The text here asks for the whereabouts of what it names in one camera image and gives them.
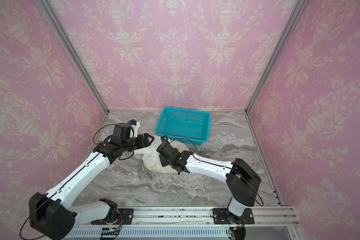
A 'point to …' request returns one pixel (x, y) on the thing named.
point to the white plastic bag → (152, 159)
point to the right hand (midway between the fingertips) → (164, 154)
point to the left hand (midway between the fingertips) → (151, 140)
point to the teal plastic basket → (184, 126)
